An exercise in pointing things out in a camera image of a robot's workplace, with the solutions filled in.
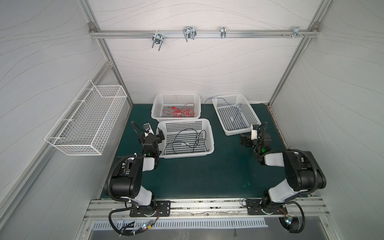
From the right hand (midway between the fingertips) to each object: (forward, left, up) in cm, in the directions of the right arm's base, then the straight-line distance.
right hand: (251, 130), depth 96 cm
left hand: (-5, +62, +6) cm, 63 cm away
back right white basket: (+20, +7, -7) cm, 23 cm away
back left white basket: (+24, +61, -6) cm, 66 cm away
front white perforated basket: (-7, +42, 0) cm, 43 cm away
